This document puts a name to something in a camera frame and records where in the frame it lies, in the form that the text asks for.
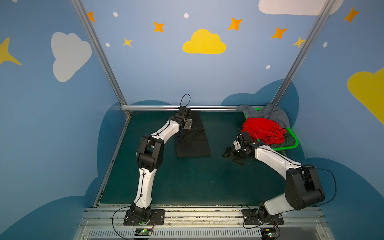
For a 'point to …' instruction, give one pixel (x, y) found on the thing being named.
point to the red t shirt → (264, 130)
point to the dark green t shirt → (289, 140)
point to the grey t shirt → (269, 111)
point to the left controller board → (143, 232)
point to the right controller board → (268, 233)
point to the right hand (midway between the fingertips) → (228, 156)
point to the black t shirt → (194, 142)
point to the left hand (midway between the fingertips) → (183, 122)
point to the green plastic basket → (289, 131)
